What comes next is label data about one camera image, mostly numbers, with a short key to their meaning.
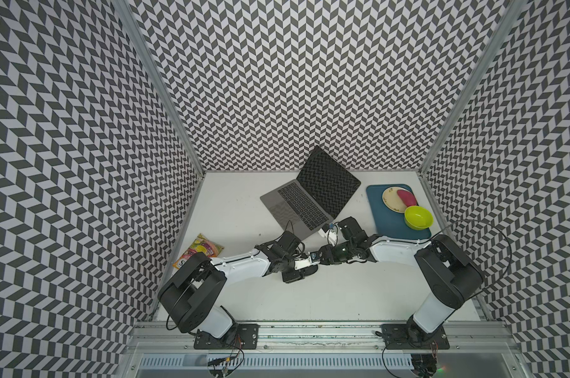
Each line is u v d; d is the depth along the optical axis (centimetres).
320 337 75
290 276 77
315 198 109
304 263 76
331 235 84
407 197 105
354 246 72
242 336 73
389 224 100
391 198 107
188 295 43
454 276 46
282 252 69
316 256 76
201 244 91
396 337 73
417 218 97
